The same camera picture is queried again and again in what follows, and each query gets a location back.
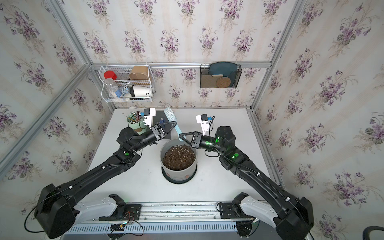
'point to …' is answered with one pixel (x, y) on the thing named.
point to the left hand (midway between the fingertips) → (179, 128)
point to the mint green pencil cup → (136, 123)
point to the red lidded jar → (110, 74)
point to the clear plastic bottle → (111, 86)
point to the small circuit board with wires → (117, 227)
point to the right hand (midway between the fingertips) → (181, 138)
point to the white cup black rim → (140, 91)
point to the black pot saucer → (182, 181)
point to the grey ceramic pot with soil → (178, 159)
